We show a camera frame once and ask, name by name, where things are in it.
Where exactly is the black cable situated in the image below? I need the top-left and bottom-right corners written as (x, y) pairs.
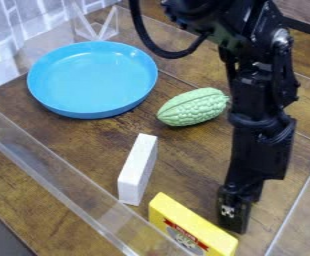
top-left (127, 0), bottom-right (214, 60)

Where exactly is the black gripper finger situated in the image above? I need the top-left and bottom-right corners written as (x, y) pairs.
top-left (217, 185), bottom-right (254, 234)

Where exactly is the white rectangular block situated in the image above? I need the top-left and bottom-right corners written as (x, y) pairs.
top-left (118, 133), bottom-right (158, 206)

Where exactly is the clear acrylic enclosure wall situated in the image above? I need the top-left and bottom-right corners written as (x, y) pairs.
top-left (0, 0), bottom-right (310, 256)

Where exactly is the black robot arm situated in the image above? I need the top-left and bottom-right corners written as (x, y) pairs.
top-left (162, 0), bottom-right (299, 234)

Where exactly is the yellow butter block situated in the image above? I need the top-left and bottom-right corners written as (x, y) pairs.
top-left (148, 192), bottom-right (238, 256)

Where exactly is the blue round tray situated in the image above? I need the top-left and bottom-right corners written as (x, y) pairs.
top-left (27, 41), bottom-right (158, 119)

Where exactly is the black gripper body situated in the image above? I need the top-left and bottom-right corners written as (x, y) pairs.
top-left (223, 112), bottom-right (297, 202)

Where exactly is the green bitter gourd toy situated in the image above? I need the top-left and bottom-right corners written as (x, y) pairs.
top-left (156, 87), bottom-right (229, 127)

